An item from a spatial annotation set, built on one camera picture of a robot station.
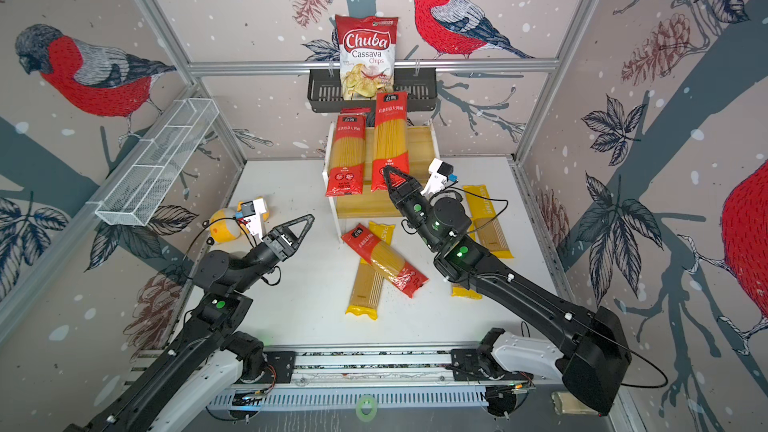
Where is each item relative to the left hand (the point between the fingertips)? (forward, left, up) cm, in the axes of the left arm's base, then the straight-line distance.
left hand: (309, 224), depth 61 cm
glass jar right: (-29, -56, -30) cm, 70 cm away
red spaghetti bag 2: (+7, -16, -32) cm, 36 cm away
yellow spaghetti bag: (-1, -10, -33) cm, 35 cm away
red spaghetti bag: (+19, -6, 0) cm, 20 cm away
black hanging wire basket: (+52, +4, -1) cm, 52 cm away
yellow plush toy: (+18, +36, -28) cm, 49 cm away
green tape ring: (-29, -11, -35) cm, 47 cm away
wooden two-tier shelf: (+27, -26, -3) cm, 38 cm away
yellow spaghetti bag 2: (-3, -36, -31) cm, 48 cm away
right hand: (+9, -13, +5) cm, 17 cm away
